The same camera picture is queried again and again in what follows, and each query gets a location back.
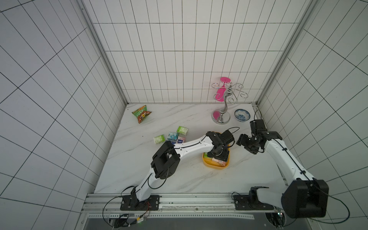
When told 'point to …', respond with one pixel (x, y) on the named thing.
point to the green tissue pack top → (182, 131)
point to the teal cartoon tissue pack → (172, 135)
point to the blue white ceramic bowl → (242, 115)
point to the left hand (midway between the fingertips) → (217, 159)
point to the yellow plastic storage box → (209, 162)
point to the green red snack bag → (141, 113)
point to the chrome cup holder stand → (222, 115)
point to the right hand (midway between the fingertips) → (236, 143)
